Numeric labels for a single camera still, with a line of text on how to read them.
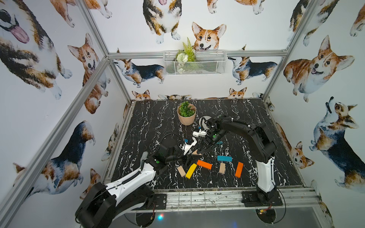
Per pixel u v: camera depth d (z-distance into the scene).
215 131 0.76
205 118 0.84
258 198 0.68
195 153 0.73
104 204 0.40
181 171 0.84
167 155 0.62
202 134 0.78
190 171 0.84
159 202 0.73
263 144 0.53
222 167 0.85
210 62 0.92
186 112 0.95
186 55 0.82
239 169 0.84
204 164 0.86
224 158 0.88
